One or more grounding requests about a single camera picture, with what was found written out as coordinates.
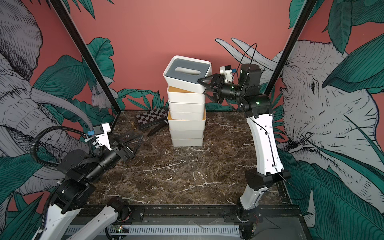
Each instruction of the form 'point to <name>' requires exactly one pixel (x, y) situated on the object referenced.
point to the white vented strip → (173, 230)
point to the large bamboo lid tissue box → (187, 121)
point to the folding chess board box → (151, 118)
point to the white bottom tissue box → (187, 139)
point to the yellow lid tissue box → (186, 134)
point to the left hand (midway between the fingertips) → (139, 133)
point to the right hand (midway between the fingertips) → (198, 83)
